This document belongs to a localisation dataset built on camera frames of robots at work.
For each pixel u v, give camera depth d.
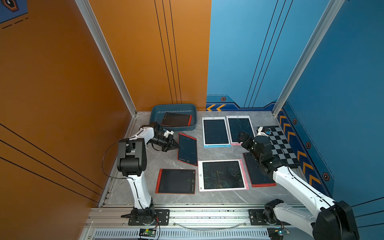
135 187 0.58
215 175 0.87
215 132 1.09
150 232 0.71
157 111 1.17
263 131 0.71
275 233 0.71
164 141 0.85
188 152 0.94
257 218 0.72
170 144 0.85
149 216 0.66
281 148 0.95
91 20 0.73
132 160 0.54
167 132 0.92
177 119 1.16
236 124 1.12
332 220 0.39
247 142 0.72
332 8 0.70
